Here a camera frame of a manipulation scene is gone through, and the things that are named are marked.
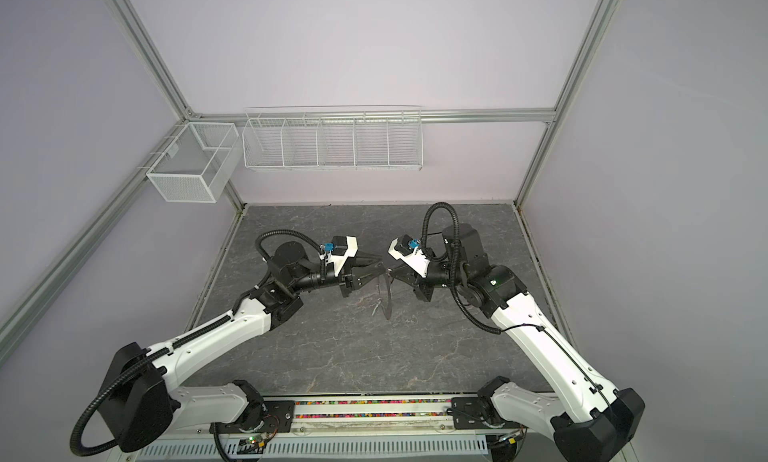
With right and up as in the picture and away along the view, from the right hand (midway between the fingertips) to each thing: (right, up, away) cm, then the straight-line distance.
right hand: (395, 272), depth 68 cm
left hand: (-3, +1, -2) cm, 4 cm away
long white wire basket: (-21, +40, +29) cm, 54 cm away
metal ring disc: (-3, -11, +28) cm, 30 cm away
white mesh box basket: (-67, +32, +31) cm, 81 cm away
